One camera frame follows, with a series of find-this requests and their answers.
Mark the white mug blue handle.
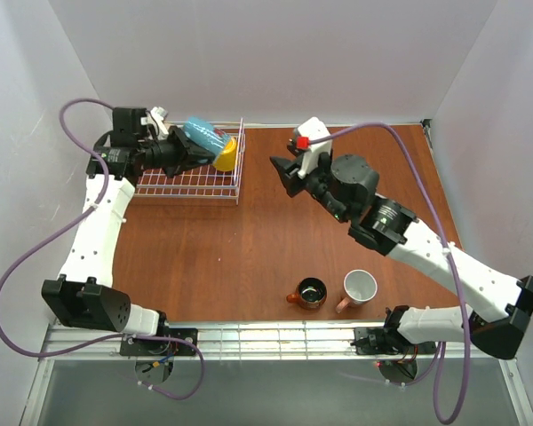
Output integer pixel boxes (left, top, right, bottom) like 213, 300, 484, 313
183, 116, 231, 161

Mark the yellow enamel mug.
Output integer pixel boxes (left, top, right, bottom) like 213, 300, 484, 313
213, 137, 238, 172

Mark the dark brown glazed mug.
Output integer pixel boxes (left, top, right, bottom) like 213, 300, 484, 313
286, 277, 327, 310

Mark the white mug pink handle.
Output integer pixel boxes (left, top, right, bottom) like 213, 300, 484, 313
335, 270, 378, 313

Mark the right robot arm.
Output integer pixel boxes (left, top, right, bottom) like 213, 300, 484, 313
270, 154, 533, 359

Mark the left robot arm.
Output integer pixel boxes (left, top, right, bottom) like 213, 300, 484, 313
42, 107, 225, 336

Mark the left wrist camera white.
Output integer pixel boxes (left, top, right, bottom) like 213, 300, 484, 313
147, 106, 169, 138

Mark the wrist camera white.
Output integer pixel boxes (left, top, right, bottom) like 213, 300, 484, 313
147, 106, 169, 138
287, 116, 332, 179

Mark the white wire dish rack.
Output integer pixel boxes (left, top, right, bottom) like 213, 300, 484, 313
134, 118, 246, 205

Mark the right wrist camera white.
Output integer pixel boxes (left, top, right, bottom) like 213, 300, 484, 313
287, 116, 332, 179

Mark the aluminium frame rail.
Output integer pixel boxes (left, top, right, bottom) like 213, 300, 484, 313
38, 319, 516, 361

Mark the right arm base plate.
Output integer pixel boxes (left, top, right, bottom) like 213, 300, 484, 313
350, 327, 437, 355

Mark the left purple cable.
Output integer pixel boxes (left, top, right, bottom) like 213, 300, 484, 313
0, 98, 205, 400

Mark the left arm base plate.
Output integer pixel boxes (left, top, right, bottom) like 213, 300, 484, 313
119, 327, 199, 358

